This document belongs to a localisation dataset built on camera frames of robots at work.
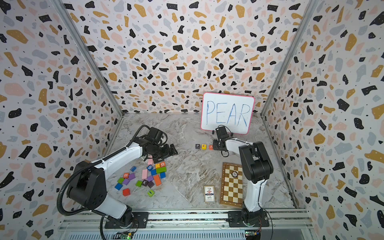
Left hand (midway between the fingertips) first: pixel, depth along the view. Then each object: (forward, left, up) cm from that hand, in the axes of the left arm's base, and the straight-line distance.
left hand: (174, 155), depth 86 cm
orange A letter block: (+10, -22, -9) cm, 26 cm away
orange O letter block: (-1, +8, -9) cm, 12 cm away
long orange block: (-11, +10, -10) cm, 18 cm away
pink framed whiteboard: (+30, -40, +5) cm, 50 cm away
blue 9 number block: (-4, +16, -9) cm, 18 cm away
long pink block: (-7, +18, -8) cm, 21 cm away
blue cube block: (-8, +8, -10) cm, 15 cm away
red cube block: (-17, +26, -10) cm, 33 cm away
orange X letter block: (-2, +11, -9) cm, 15 cm away
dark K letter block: (-12, +17, -9) cm, 23 cm away
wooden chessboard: (-15, -32, -8) cm, 36 cm away
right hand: (+13, -27, -10) cm, 32 cm away
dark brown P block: (+12, -13, -9) cm, 20 cm away
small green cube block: (-13, +20, -10) cm, 26 cm away
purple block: (-10, +15, -10) cm, 20 cm away
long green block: (-4, +9, -10) cm, 14 cm away
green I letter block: (-18, +12, -9) cm, 24 cm away
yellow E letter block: (+11, -18, -9) cm, 22 cm away
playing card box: (-19, -20, -9) cm, 29 cm away
